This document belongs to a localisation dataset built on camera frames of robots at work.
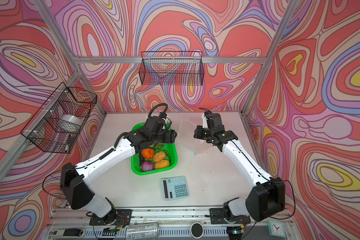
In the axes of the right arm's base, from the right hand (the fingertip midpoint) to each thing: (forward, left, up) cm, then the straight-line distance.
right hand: (195, 134), depth 81 cm
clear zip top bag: (+1, +5, 0) cm, 5 cm away
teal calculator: (-22, +13, -19) cm, 32 cm away
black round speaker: (-42, +3, -15) cm, 45 cm away
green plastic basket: (-13, +34, -15) cm, 39 cm away
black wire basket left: (+1, +70, +10) cm, 71 cm away
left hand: (-1, +12, +3) cm, 13 cm away
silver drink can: (-42, +27, -15) cm, 52 cm away
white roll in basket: (-1, +61, +13) cm, 63 cm away
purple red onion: (-11, +28, -14) cm, 33 cm away
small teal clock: (-43, -35, -19) cm, 58 cm away
